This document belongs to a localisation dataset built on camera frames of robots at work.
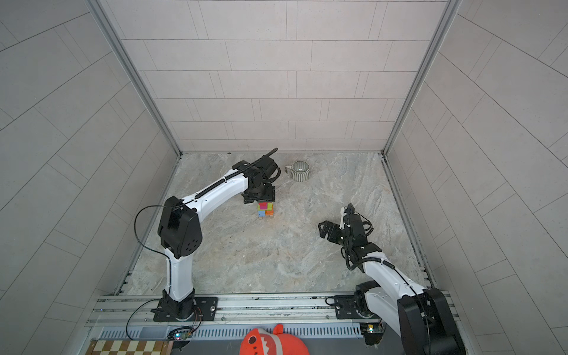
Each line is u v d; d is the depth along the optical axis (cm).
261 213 88
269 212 89
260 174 67
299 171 108
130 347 62
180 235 49
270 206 89
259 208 88
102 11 72
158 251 52
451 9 71
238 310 72
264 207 88
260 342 60
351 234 65
